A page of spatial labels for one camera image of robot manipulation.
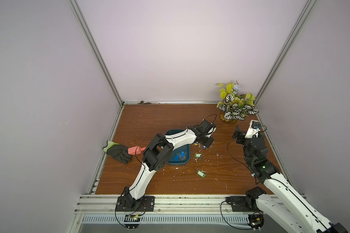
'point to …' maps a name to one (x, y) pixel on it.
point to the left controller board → (131, 221)
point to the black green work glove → (117, 151)
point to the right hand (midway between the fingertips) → (248, 125)
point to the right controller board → (256, 220)
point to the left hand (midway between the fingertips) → (212, 141)
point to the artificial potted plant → (234, 107)
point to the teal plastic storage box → (181, 161)
